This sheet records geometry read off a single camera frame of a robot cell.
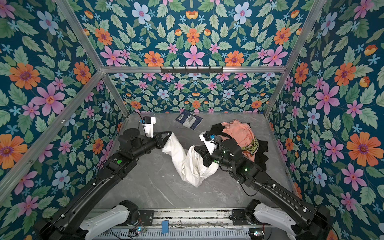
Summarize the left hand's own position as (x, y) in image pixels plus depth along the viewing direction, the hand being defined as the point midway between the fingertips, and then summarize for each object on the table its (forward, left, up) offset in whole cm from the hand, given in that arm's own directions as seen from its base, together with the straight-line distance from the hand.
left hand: (173, 130), depth 65 cm
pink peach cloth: (+16, -41, -27) cm, 52 cm away
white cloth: (-11, -7, -13) cm, 18 cm away
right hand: (-6, -10, -5) cm, 13 cm away
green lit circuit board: (-33, +18, -34) cm, 51 cm away
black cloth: (+1, -51, -35) cm, 62 cm away
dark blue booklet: (+38, +1, -33) cm, 51 cm away
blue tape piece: (-32, +7, -35) cm, 49 cm away
